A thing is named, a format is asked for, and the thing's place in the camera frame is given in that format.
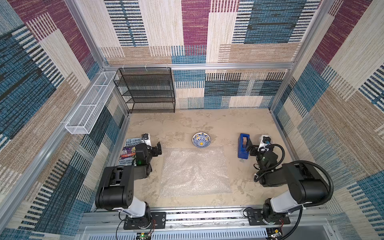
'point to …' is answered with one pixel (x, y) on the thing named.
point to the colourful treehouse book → (128, 153)
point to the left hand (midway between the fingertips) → (152, 142)
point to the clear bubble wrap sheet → (190, 171)
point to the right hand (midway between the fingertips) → (258, 141)
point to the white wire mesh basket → (86, 117)
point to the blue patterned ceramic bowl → (201, 139)
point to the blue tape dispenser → (242, 142)
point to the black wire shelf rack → (146, 90)
